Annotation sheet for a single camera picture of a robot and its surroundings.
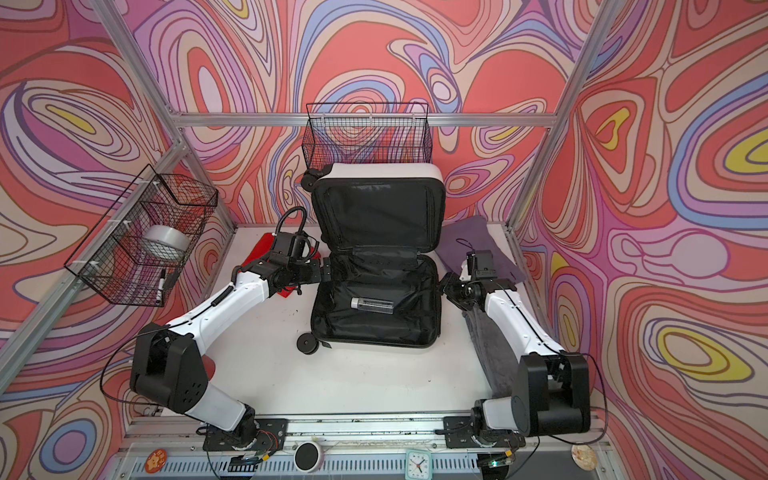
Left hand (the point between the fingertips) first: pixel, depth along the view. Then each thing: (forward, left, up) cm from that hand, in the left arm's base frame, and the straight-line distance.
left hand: (326, 268), depth 88 cm
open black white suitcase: (+11, -17, +7) cm, 21 cm away
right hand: (-7, -35, -5) cm, 36 cm away
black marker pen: (-13, +37, +10) cm, 40 cm away
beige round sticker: (-46, -65, -15) cm, 81 cm away
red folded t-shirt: (+4, +19, +3) cm, 20 cm away
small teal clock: (-47, -25, -13) cm, 55 cm away
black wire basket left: (-7, +39, +18) cm, 44 cm away
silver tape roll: (-4, +36, +16) cm, 40 cm away
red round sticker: (-46, +37, -15) cm, 61 cm away
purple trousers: (+30, -54, -16) cm, 64 cm away
